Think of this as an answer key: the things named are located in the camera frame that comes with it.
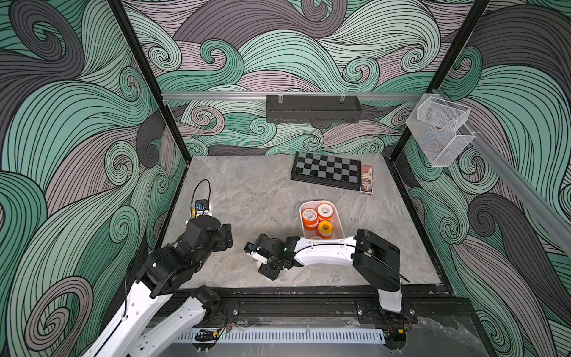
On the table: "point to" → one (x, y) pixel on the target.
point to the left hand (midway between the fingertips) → (220, 226)
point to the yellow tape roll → (325, 230)
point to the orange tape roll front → (310, 219)
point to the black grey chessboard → (314, 168)
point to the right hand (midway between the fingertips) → (267, 263)
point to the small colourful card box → (366, 186)
